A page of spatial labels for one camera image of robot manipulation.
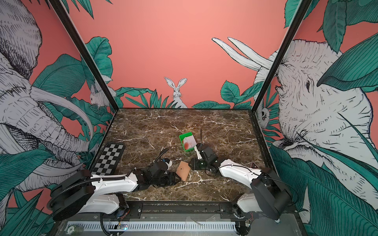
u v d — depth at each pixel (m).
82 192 0.42
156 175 0.66
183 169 0.86
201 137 1.03
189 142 0.96
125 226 0.71
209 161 0.66
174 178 0.75
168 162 0.80
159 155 0.95
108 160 0.88
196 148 0.82
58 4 0.69
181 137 0.99
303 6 0.69
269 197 0.42
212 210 0.76
